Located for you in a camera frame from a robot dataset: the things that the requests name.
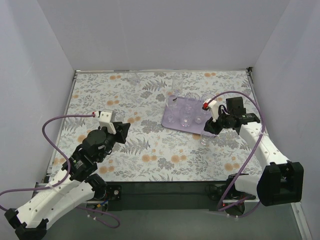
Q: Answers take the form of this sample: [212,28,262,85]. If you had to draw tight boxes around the clear faceted tumbler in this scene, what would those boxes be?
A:
[200,93,214,115]
[179,108,194,127]

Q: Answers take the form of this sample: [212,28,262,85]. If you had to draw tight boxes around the small clear shot glass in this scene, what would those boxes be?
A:
[200,131,215,146]

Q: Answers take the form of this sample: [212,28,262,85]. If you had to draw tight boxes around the clear wine glass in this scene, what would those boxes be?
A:
[184,92,200,112]

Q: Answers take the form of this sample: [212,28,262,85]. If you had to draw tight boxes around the tall clear champagne flute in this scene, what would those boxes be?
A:
[166,89,178,124]

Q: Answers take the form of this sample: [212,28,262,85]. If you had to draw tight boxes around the tall clear highball glass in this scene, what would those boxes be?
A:
[171,72,184,103]

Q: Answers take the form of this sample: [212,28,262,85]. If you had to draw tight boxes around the small clear tumbler front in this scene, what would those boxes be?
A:
[194,113,203,124]

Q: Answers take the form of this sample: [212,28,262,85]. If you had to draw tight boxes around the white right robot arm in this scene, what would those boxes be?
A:
[202,97,304,207]

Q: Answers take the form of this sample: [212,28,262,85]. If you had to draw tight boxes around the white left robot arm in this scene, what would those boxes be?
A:
[4,122,131,240]

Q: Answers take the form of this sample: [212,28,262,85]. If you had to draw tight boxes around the lavender plastic tray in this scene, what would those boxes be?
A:
[161,96,211,135]

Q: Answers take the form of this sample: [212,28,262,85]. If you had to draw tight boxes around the small clear glass left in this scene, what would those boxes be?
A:
[114,113,124,122]

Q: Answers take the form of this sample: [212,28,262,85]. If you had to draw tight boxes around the floral patterned table mat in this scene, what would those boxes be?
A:
[47,71,262,182]

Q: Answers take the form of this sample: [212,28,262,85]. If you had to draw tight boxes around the small clear glass lying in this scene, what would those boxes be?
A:
[128,72,141,86]

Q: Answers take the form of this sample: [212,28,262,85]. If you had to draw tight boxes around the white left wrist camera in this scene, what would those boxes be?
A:
[97,110,116,135]

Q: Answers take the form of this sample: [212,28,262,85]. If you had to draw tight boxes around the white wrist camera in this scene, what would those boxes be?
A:
[203,99,220,123]
[97,110,116,135]

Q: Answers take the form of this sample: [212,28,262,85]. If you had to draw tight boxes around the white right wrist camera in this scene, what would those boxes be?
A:
[203,99,220,123]

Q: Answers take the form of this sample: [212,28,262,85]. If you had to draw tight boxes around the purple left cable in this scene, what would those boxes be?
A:
[0,113,121,229]

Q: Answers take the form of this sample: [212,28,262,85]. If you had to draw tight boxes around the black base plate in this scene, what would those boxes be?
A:
[106,180,227,211]

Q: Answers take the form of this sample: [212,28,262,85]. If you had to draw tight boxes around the aluminium frame rail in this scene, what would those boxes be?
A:
[32,181,313,240]

